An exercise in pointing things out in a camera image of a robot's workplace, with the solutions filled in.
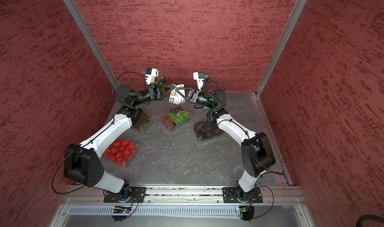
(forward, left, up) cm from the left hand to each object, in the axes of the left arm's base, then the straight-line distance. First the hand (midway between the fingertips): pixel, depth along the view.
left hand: (173, 91), depth 63 cm
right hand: (+1, 0, -3) cm, 3 cm away
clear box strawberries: (-13, +33, -37) cm, 51 cm away
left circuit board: (-39, +28, -45) cm, 66 cm away
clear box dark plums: (+4, -16, -39) cm, 42 cm away
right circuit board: (-40, -35, -44) cm, 69 cm away
